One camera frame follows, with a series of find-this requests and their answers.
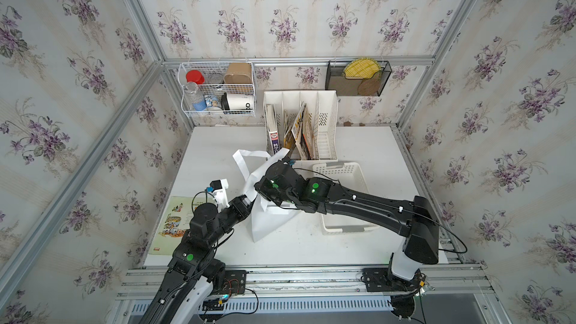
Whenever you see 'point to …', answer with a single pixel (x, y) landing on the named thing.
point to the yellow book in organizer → (292, 131)
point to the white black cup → (237, 101)
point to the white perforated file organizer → (322, 106)
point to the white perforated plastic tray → (349, 174)
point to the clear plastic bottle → (194, 97)
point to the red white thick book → (272, 128)
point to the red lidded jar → (194, 76)
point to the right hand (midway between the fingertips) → (252, 187)
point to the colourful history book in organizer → (306, 135)
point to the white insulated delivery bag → (265, 217)
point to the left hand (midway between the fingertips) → (260, 199)
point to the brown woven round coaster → (368, 87)
